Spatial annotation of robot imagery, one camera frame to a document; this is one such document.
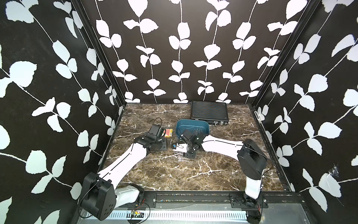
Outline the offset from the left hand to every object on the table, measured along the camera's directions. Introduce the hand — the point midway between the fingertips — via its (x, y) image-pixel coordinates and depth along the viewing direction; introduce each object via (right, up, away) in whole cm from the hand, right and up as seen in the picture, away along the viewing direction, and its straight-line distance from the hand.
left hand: (165, 142), depth 84 cm
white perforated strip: (+12, -35, -14) cm, 39 cm away
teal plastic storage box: (+25, +9, +21) cm, 34 cm away
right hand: (+12, -5, +5) cm, 14 cm away
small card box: (+1, +4, +17) cm, 17 cm away
